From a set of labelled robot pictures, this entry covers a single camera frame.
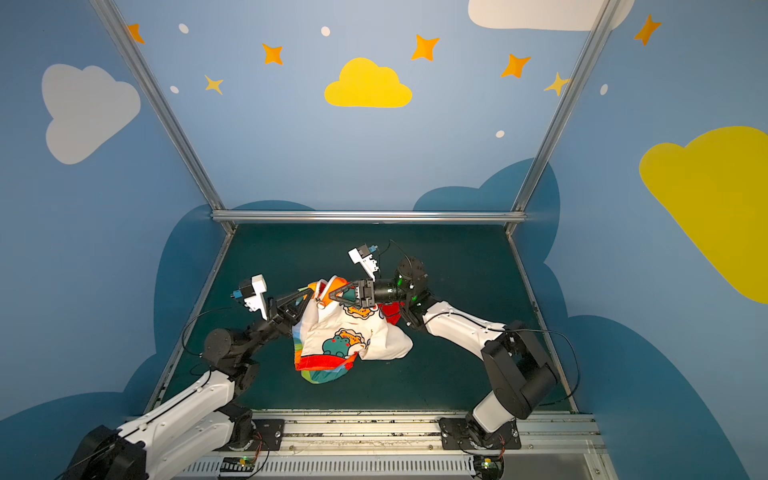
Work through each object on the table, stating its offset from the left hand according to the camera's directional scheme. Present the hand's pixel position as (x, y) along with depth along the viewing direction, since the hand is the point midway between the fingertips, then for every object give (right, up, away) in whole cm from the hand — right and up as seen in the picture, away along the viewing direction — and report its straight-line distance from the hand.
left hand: (310, 290), depth 65 cm
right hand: (+5, -2, +2) cm, 6 cm away
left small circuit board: (-20, -44, +8) cm, 50 cm away
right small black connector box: (+43, -45, +8) cm, 63 cm away
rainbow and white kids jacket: (+2, -13, +12) cm, 18 cm away
